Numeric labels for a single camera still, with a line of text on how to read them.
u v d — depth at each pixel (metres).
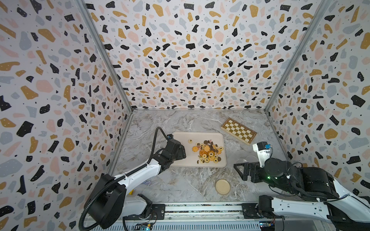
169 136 0.78
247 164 0.51
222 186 0.82
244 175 0.51
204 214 0.73
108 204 0.40
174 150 0.68
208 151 0.95
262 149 0.52
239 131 1.06
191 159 0.94
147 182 0.82
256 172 0.50
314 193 0.38
